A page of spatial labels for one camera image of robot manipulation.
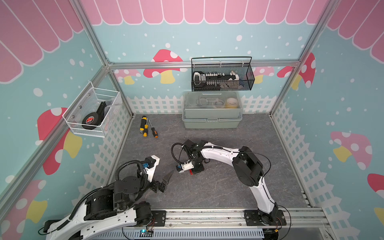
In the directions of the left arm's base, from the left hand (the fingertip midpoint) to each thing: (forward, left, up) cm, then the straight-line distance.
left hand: (163, 168), depth 63 cm
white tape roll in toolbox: (+52, -37, -8) cm, 65 cm away
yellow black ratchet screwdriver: (+45, +26, -25) cm, 57 cm away
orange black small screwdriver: (+37, +16, -24) cm, 47 cm away
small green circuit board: (-21, +10, -29) cm, 37 cm away
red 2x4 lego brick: (+10, -11, -26) cm, 30 cm away
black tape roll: (+20, +36, +8) cm, 41 cm away
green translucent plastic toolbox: (+43, -23, -5) cm, 49 cm away
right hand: (+13, -13, -26) cm, 32 cm away
